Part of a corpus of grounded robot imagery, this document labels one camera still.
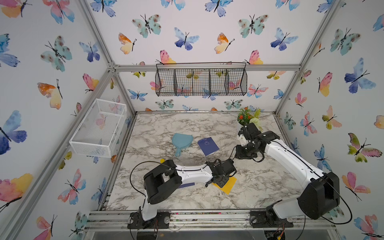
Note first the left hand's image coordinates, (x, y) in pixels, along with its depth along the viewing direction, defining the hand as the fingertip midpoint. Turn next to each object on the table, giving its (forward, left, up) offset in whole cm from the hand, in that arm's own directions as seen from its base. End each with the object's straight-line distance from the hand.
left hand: (223, 177), depth 87 cm
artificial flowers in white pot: (+35, -17, +14) cm, 41 cm away
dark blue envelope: (-4, +21, -1) cm, 21 cm away
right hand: (+7, -8, +13) cm, 17 cm away
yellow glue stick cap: (+11, +37, 0) cm, 38 cm away
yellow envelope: (-4, -3, -1) cm, 5 cm away
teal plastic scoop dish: (+27, +26, -2) cm, 38 cm away
